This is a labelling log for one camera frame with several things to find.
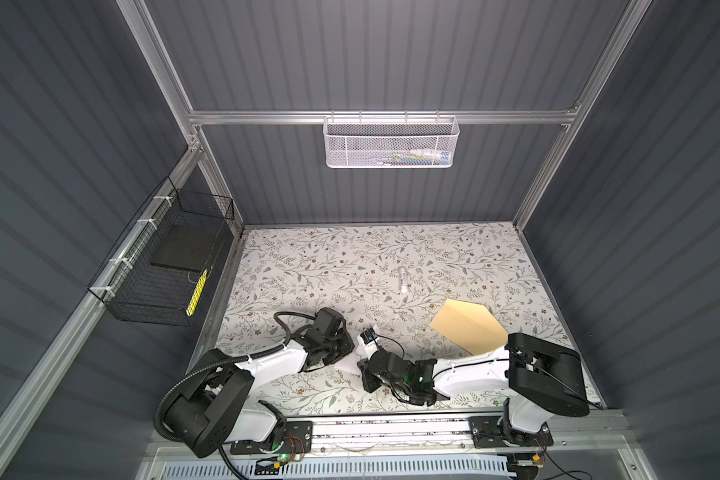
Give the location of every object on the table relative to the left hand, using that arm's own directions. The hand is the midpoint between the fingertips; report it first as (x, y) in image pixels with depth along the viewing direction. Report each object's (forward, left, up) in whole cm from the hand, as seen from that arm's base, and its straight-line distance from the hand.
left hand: (356, 344), depth 88 cm
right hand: (-8, 0, +2) cm, 8 cm away
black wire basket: (+9, +48, +27) cm, 56 cm away
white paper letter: (-5, -1, +6) cm, 7 cm away
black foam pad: (+16, +42, +28) cm, 53 cm away
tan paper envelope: (+5, -37, -1) cm, 37 cm away
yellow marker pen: (+4, +37, +26) cm, 45 cm away
